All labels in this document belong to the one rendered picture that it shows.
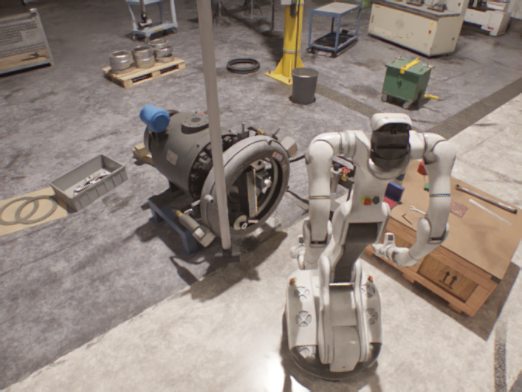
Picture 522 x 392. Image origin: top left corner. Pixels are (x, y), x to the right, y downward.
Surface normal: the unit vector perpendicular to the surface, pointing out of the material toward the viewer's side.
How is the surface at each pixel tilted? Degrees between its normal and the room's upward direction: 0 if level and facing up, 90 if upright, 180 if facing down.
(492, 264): 0
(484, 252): 0
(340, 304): 23
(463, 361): 0
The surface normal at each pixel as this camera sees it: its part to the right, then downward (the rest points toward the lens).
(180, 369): 0.00, -0.76
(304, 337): 0.01, -0.21
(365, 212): 0.03, 0.55
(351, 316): 0.01, -0.45
